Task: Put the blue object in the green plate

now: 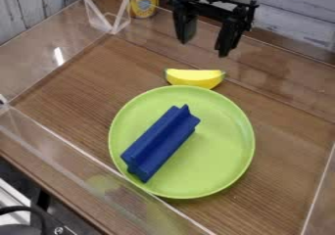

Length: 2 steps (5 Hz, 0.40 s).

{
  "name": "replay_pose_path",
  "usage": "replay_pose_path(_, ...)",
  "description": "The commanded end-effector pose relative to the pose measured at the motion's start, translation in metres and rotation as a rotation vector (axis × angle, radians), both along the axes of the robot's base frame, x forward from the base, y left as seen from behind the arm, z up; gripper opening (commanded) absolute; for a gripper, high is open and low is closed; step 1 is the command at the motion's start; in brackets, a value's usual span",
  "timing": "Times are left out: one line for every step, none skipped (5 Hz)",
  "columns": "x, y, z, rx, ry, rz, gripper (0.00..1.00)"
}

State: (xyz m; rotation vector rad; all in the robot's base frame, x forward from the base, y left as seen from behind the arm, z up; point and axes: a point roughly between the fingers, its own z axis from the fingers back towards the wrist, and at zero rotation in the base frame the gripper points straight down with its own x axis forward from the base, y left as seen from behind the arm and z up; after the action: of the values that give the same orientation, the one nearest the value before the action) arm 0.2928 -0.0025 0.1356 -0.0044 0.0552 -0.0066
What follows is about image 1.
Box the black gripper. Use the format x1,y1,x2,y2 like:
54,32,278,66
168,0,258,58

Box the blue star-profile block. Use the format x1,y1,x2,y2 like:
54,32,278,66
120,105,200,183

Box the green round plate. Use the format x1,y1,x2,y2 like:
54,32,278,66
106,86,254,199

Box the yellow labelled can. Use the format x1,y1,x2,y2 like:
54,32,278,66
122,0,160,20

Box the yellow banana slice toy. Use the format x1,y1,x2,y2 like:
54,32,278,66
165,69,225,89

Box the clear acrylic corner bracket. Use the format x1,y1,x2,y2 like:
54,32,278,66
84,0,130,35

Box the clear acrylic front wall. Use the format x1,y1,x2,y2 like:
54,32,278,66
0,95,214,235

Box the black cable lower left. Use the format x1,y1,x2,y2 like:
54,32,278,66
0,205,49,235

